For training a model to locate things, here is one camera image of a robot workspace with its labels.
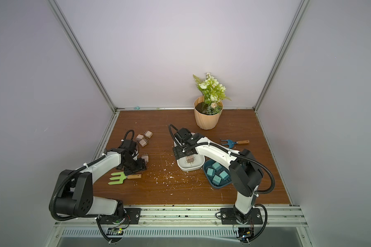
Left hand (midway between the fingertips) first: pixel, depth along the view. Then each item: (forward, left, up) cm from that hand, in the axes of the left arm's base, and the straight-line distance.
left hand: (144, 168), depth 89 cm
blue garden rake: (+19, -55, -1) cm, 58 cm away
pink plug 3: (+17, +4, +2) cm, 18 cm away
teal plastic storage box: (-4, -43, +1) cm, 43 cm away
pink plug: (+21, +8, +1) cm, 22 cm away
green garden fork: (-6, +11, 0) cm, 13 cm away
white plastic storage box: (+2, -23, 0) cm, 23 cm away
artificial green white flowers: (+35, -41, +28) cm, 61 cm away
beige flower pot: (+28, -36, +10) cm, 47 cm away
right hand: (+7, -22, +9) cm, 25 cm away
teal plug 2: (-2, -39, +2) cm, 39 cm away
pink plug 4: (+5, -27, +2) cm, 28 cm away
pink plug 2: (+24, +2, +1) cm, 24 cm away
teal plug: (+1, -43, +2) cm, 43 cm away
